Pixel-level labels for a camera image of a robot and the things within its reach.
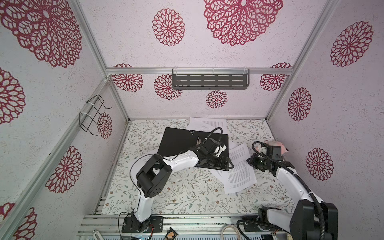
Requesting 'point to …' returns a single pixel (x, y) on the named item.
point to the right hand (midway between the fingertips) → (248, 157)
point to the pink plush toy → (283, 149)
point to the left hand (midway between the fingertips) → (226, 166)
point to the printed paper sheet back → (207, 125)
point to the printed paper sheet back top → (232, 144)
